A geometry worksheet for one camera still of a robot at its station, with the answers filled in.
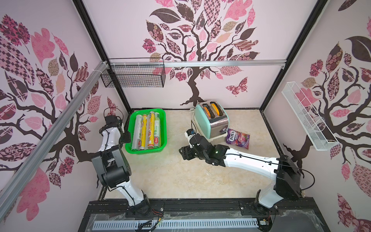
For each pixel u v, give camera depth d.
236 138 1.00
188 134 0.69
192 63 0.95
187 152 0.67
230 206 0.75
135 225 0.70
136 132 0.98
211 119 0.90
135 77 1.22
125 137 0.83
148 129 0.97
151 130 0.93
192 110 1.11
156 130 0.96
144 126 1.00
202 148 0.58
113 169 0.49
